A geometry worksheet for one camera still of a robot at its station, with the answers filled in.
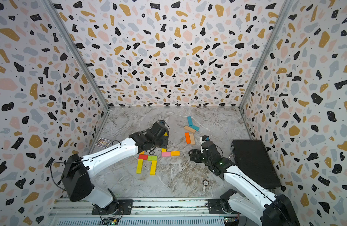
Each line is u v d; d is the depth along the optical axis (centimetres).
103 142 97
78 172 41
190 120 113
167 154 93
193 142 100
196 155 72
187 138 102
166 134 65
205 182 83
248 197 48
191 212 73
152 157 92
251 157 86
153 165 88
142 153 56
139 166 88
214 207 73
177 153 96
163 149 95
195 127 109
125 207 74
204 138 75
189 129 107
